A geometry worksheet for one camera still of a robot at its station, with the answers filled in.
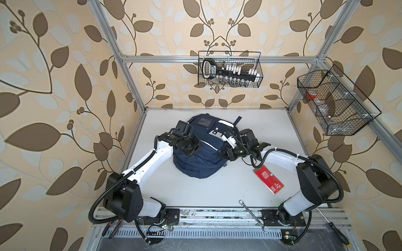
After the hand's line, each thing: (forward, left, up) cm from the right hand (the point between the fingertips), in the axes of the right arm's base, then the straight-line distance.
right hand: (220, 156), depth 84 cm
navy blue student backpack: (-3, +9, +1) cm, 9 cm away
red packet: (-9, -27, -11) cm, 31 cm away
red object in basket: (+22, -49, +23) cm, 58 cm away
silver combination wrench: (-21, -10, -10) cm, 25 cm away
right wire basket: (+11, -57, +24) cm, 63 cm away
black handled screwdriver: (-37, -52, -9) cm, 64 cm away
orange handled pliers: (-31, +54, -9) cm, 63 cm away
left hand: (+3, +7, +8) cm, 11 cm away
